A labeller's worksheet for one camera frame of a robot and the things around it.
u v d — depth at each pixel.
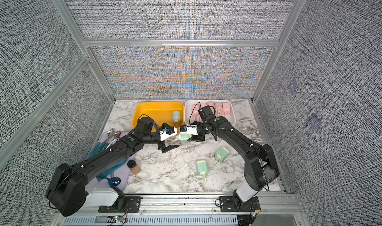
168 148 0.70
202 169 0.79
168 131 0.65
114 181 0.81
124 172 0.84
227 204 0.73
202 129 0.72
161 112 1.13
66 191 0.41
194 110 1.04
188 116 1.07
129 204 0.73
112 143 0.95
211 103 1.10
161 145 0.70
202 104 1.14
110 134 0.98
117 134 0.98
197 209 0.73
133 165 0.77
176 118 1.00
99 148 0.92
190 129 0.71
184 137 0.80
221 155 0.83
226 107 1.05
